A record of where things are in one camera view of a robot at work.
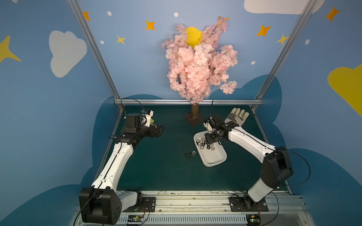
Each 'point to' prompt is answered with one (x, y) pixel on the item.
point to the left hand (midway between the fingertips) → (156, 124)
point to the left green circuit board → (135, 218)
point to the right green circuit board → (253, 219)
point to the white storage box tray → (210, 157)
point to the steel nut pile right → (193, 152)
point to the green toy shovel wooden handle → (152, 121)
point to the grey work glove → (237, 116)
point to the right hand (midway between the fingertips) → (210, 137)
